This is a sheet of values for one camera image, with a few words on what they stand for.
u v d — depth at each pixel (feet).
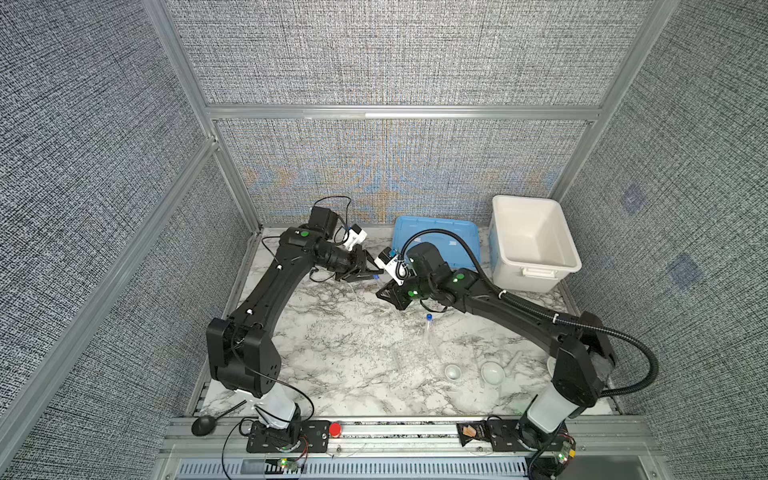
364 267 2.44
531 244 3.76
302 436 2.40
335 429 2.55
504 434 2.40
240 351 1.45
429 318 2.56
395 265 2.27
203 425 2.49
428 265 2.02
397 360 2.81
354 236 2.45
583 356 1.40
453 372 2.72
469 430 2.40
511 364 2.76
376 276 2.50
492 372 2.69
